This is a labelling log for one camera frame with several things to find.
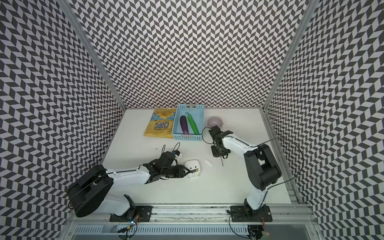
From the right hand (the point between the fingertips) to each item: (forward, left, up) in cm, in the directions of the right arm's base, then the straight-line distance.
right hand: (221, 155), depth 91 cm
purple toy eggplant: (+25, +25, 0) cm, 35 cm away
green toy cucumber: (+25, +18, -1) cm, 31 cm away
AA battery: (-10, +15, +2) cm, 18 cm away
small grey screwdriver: (-4, 0, -1) cm, 4 cm away
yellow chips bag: (+25, +41, 0) cm, 48 cm away
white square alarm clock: (-7, +17, +3) cm, 19 cm away
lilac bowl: (+25, +2, +3) cm, 26 cm away
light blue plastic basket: (+28, +21, -2) cm, 35 cm away
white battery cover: (-3, +8, -3) cm, 9 cm away
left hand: (-11, +22, -1) cm, 24 cm away
